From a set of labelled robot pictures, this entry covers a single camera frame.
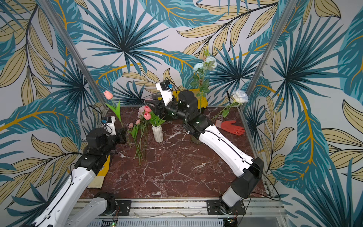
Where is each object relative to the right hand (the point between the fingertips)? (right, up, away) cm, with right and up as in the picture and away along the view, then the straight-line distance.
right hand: (149, 98), depth 60 cm
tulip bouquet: (-2, -10, +25) cm, 27 cm away
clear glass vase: (+23, -23, +35) cm, 48 cm away
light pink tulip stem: (-21, -18, +39) cm, 48 cm away
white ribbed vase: (-1, -17, +29) cm, 34 cm away
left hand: (-16, -15, +15) cm, 26 cm away
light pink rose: (-14, -27, +35) cm, 46 cm away
